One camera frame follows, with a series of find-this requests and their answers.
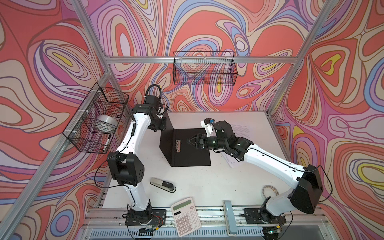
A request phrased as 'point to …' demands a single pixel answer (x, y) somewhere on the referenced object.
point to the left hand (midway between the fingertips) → (165, 126)
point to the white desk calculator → (185, 217)
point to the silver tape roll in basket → (105, 124)
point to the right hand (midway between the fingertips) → (193, 145)
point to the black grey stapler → (163, 185)
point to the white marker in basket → (106, 145)
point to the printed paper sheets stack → (240, 130)
